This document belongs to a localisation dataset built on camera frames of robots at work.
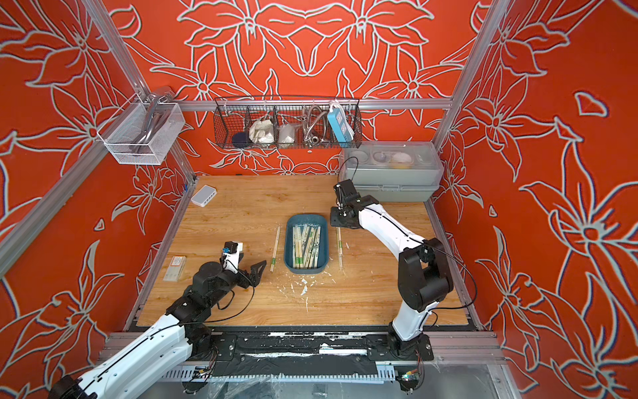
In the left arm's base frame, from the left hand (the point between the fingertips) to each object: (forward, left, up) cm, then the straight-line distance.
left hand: (254, 257), depth 81 cm
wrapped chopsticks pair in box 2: (+11, -17, -10) cm, 22 cm away
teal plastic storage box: (+24, -15, -11) cm, 30 cm away
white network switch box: (+33, +33, -8) cm, 48 cm away
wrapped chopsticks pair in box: (+10, -13, -10) cm, 19 cm away
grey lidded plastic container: (+38, -50, +7) cm, 63 cm away
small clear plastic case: (-2, +31, -9) cm, 33 cm away
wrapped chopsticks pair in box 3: (+5, -19, -11) cm, 23 cm away
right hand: (+16, -25, +2) cm, 30 cm away
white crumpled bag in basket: (+42, +3, +21) cm, 47 cm away
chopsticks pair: (+9, -4, -11) cm, 15 cm away
